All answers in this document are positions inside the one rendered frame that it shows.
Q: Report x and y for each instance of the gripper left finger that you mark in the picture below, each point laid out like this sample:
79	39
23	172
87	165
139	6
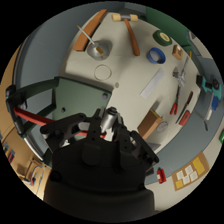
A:
69	123

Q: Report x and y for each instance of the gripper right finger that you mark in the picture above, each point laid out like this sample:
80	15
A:
125	142

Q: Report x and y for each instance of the silver cylindrical knob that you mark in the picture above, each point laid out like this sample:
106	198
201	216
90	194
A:
107	119

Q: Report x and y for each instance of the green notcher body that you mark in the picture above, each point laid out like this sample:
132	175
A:
80	94

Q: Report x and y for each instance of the red fence bar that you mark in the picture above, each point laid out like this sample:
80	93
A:
32	116

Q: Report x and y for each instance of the aluminium blank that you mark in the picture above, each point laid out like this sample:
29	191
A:
153	83

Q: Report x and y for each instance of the grey bolt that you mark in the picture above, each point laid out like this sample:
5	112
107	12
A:
104	96
63	110

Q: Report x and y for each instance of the grey metal wedge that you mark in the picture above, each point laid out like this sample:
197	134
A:
152	145

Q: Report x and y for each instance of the large brown cardboard box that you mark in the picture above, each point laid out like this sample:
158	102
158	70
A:
148	123

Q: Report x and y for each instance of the silver toothed disc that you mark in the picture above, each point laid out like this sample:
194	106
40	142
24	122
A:
162	127

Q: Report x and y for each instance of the silver lever with black grip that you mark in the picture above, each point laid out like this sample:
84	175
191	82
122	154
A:
19	125

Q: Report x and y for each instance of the red block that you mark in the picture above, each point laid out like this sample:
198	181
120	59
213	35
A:
184	118

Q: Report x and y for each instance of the black round knob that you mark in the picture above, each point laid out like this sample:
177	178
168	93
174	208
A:
10	90

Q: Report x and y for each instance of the cork notice board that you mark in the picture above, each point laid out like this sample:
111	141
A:
191	171

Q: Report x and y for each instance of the blue round bowl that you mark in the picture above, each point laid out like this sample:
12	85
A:
156	55

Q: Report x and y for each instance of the orange wooden bench brush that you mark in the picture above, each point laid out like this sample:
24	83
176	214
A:
89	30

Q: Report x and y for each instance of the teal and blue machine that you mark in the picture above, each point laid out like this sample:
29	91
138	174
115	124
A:
209	89

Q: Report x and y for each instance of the small brown cardboard box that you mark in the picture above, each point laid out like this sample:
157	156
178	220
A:
177	52

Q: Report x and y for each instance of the green round tin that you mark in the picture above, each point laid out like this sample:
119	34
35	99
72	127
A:
162	37

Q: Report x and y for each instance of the green cabinet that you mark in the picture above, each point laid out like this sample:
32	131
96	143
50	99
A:
164	20

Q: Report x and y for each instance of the red wall box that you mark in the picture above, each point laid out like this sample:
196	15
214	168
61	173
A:
161	175

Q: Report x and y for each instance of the green wall sign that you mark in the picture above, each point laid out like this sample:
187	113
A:
222	137

